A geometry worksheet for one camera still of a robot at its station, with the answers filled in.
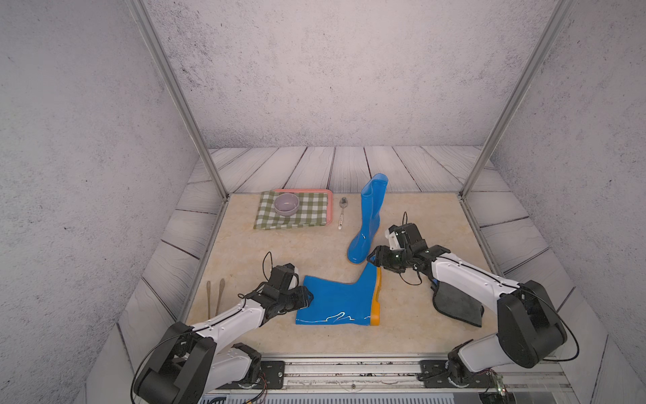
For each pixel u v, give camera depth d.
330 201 1.19
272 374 0.73
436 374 0.72
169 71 0.81
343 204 1.18
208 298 0.89
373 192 0.85
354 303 0.83
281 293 0.68
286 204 1.14
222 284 0.91
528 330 0.43
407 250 0.68
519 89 0.86
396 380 0.73
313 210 1.15
